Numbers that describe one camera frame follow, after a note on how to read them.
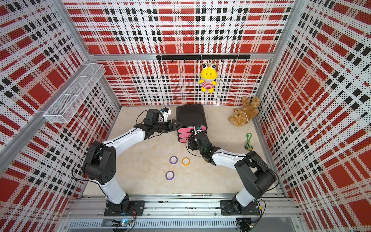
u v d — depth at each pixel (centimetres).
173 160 91
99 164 47
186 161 90
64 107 70
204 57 89
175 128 79
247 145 96
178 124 86
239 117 102
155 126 73
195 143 80
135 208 74
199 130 78
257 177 45
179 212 74
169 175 86
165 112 82
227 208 73
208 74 91
